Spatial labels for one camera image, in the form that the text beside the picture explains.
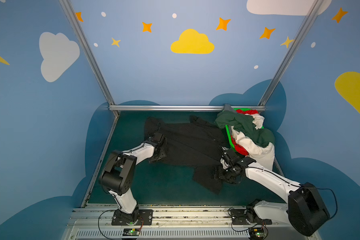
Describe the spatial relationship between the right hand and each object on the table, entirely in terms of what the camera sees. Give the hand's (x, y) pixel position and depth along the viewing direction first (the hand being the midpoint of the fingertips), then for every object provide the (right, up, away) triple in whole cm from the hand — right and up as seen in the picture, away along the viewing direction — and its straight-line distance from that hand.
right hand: (218, 177), depth 84 cm
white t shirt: (+28, +12, +5) cm, 31 cm away
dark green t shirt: (+23, +31, +18) cm, 43 cm away
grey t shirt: (+14, +44, +27) cm, 54 cm away
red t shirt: (+13, +16, +6) cm, 21 cm away
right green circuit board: (+15, -23, -12) cm, 30 cm away
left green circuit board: (-46, -22, -13) cm, 53 cm away
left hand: (-35, +10, +12) cm, 38 cm away
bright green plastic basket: (+11, +18, +9) cm, 22 cm away
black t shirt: (-13, +18, +21) cm, 31 cm away
